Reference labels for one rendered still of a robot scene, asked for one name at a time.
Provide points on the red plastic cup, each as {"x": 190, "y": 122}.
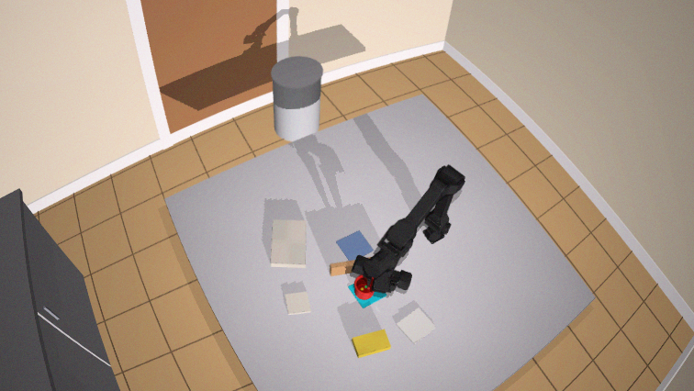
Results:
{"x": 360, "y": 282}

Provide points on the large beige flat block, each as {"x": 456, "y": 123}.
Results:
{"x": 288, "y": 243}

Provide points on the yellow rectangular block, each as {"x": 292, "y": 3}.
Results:
{"x": 370, "y": 343}

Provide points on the cream flat rectangular block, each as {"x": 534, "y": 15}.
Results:
{"x": 297, "y": 303}

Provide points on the wooden plank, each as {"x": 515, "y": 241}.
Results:
{"x": 341, "y": 268}

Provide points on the white flat rectangular slab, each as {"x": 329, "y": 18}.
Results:
{"x": 416, "y": 325}

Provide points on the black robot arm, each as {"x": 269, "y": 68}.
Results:
{"x": 400, "y": 236}

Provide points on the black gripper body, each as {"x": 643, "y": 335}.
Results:
{"x": 402, "y": 277}

